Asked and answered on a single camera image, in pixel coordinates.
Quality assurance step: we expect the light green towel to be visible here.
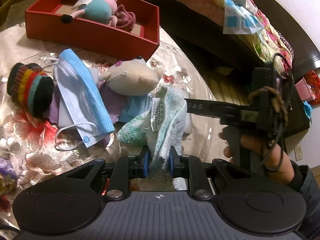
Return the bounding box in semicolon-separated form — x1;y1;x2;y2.
117;87;187;179

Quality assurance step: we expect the blue cloth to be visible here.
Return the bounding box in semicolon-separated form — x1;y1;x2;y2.
118;94;152;123

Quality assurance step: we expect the purple cloth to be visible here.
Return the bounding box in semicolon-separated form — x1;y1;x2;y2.
43;68;127;128

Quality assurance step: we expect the blue face mask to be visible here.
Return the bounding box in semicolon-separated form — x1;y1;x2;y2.
44;49;115;151

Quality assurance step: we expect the beige mouse plush toy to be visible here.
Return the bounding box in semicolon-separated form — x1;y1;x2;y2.
98;56;163;96

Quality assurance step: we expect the rainbow striped knit hat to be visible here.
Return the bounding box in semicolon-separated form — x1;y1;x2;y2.
7;62;54;118

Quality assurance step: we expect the pink knitted hat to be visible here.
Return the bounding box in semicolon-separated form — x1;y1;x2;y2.
115;4;136;32

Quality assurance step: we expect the pink pig plush toy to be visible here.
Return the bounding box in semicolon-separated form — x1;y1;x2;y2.
60;0;118;27

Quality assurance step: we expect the dark jacket sleeve forearm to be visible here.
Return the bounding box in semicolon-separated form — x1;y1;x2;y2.
289;161;320;239

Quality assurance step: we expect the person's right hand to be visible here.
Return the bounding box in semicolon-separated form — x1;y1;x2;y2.
218;132;296;186

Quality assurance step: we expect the floral satin tablecloth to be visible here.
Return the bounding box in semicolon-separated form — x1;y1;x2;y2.
1;23;225;227

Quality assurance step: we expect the colourful patchwork quilt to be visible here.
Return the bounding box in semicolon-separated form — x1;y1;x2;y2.
139;0;296;73

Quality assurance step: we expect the red cardboard box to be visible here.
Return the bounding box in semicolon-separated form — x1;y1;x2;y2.
25;0;159;60

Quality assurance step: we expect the dark wooden bed frame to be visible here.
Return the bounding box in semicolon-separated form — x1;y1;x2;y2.
159;0;320;138

